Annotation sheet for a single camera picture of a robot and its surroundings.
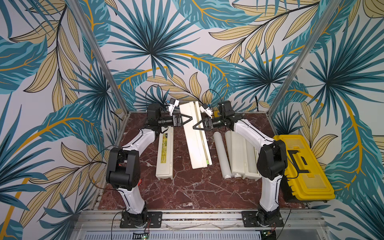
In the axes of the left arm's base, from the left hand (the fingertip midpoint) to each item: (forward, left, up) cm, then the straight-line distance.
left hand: (190, 120), depth 79 cm
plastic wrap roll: (-8, -20, -23) cm, 31 cm away
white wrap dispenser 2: (-11, -3, -3) cm, 11 cm away
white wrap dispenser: (-11, +14, -18) cm, 25 cm away
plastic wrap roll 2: (-13, -26, -19) cm, 34 cm away
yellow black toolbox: (-27, -54, -10) cm, 62 cm away
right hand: (-3, -3, -3) cm, 5 cm away
